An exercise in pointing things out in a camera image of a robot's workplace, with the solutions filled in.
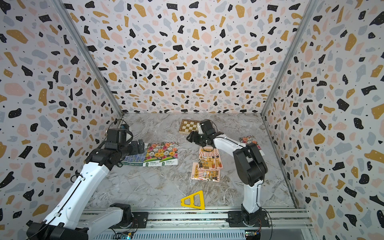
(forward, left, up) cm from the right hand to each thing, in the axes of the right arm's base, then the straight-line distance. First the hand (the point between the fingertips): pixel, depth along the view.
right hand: (190, 139), depth 94 cm
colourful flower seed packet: (-6, +24, -9) cm, 27 cm away
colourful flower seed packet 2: (-5, +14, -9) cm, 18 cm away
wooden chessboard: (+17, +3, -7) cm, 19 cm away
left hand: (-12, +26, +12) cm, 31 cm away
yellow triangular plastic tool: (-35, -3, -10) cm, 37 cm away
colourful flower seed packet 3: (+9, -41, -11) cm, 44 cm away
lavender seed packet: (-10, +34, -9) cm, 37 cm away
